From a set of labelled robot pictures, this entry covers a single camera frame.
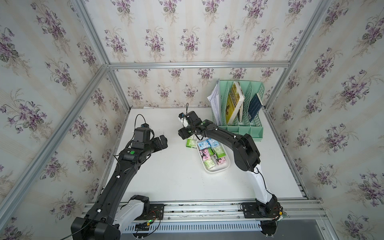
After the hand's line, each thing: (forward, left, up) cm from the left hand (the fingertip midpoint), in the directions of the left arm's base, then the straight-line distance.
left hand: (161, 142), depth 78 cm
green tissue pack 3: (-6, -27, -15) cm, 31 cm away
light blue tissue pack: (+6, -24, -13) cm, 28 cm away
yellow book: (+28, -44, +4) cm, 53 cm away
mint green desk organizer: (+26, -54, -19) cm, 63 cm away
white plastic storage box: (-7, -32, -18) cm, 38 cm away
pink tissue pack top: (-1, -24, -13) cm, 28 cm away
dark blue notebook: (+33, -61, -6) cm, 70 cm away
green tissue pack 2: (+1, -28, -15) cm, 32 cm away
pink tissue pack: (-4, -34, -15) cm, 38 cm away
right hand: (+15, -12, -10) cm, 21 cm away
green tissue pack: (0, -33, -12) cm, 35 cm away
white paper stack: (+24, -29, +10) cm, 39 cm away
